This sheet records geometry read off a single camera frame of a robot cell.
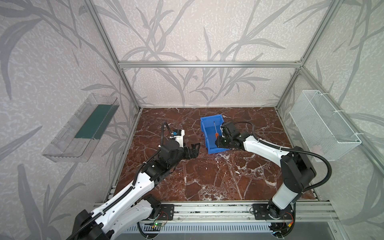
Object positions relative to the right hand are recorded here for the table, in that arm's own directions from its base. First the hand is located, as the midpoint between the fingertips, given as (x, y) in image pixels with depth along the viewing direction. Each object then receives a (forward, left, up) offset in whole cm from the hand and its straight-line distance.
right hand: (216, 138), depth 91 cm
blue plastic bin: (+13, +4, -11) cm, 18 cm away
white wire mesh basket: (-12, -45, +23) cm, 52 cm away
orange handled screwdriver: (+2, 0, +1) cm, 3 cm away
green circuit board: (-43, +30, -9) cm, 53 cm away
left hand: (-9, +12, +13) cm, 20 cm away
